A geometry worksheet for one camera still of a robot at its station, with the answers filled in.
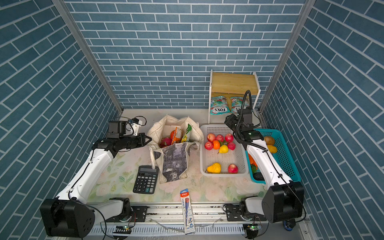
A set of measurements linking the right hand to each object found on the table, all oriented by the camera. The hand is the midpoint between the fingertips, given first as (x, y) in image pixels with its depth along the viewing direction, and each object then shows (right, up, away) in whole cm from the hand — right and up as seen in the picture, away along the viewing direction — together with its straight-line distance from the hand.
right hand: (227, 116), depth 82 cm
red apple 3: (-8, -13, +15) cm, 22 cm away
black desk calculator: (-45, -36, +1) cm, 58 cm away
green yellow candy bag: (-23, -12, +1) cm, 26 cm away
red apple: (+4, -30, +2) cm, 31 cm away
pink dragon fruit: (-36, -16, +9) cm, 41 cm away
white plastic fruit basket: (-1, -23, +12) cm, 26 cm away
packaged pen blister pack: (-22, -49, -8) cm, 54 cm away
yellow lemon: (0, -20, +11) cm, 23 cm away
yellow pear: (-7, -30, +2) cm, 31 cm away
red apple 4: (+4, -14, +17) cm, 22 cm away
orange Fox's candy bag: (-29, -11, +3) cm, 31 cm away
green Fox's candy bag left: (-2, +8, +17) cm, 18 cm away
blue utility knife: (+26, -53, -12) cm, 60 cm away
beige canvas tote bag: (-30, -23, -6) cm, 38 cm away
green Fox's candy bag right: (+9, +9, +17) cm, 22 cm away
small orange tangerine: (-5, -18, +12) cm, 22 cm away
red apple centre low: (-2, -14, +17) cm, 22 cm away
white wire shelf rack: (+1, +15, +5) cm, 16 cm away
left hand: (-41, -12, -3) cm, 43 cm away
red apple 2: (-10, -18, +12) cm, 24 cm away
